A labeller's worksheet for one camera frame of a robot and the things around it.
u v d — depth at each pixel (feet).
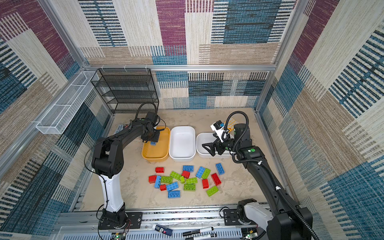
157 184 2.72
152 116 2.66
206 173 2.92
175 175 2.86
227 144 2.14
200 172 2.87
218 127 2.13
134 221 2.40
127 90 3.57
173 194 2.69
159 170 2.89
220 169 2.93
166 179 2.79
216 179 2.79
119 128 3.54
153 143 3.26
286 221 1.24
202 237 2.25
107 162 1.75
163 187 2.69
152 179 2.83
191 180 2.80
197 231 2.30
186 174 2.92
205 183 2.77
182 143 3.28
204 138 3.27
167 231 2.25
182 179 2.76
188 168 2.91
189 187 2.73
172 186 2.71
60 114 2.40
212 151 2.22
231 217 2.41
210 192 2.70
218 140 2.20
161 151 3.22
